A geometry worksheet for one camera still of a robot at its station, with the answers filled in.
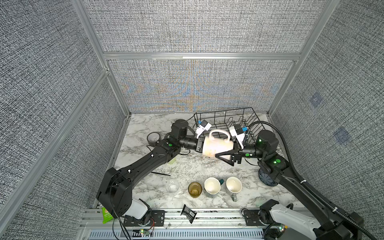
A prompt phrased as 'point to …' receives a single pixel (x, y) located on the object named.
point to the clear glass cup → (172, 186)
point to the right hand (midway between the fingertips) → (215, 149)
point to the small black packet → (190, 214)
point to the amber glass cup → (194, 189)
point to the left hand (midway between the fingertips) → (218, 151)
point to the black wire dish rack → (243, 121)
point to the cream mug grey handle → (233, 186)
